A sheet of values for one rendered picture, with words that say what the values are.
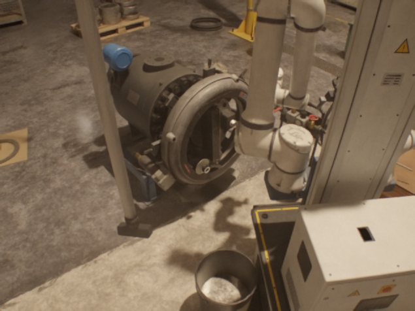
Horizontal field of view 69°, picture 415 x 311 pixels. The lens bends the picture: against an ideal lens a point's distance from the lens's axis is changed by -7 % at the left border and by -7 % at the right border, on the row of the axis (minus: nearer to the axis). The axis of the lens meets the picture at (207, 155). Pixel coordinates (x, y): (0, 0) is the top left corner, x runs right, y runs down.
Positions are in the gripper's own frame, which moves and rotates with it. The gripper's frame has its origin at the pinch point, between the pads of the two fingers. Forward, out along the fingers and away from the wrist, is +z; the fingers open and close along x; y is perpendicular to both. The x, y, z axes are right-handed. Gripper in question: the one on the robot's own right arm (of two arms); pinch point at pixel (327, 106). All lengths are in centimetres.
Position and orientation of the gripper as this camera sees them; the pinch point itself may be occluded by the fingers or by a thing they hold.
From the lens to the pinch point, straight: 213.2
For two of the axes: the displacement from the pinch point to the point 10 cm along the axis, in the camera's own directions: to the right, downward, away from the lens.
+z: -2.0, 4.7, 8.6
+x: 9.6, -0.6, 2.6
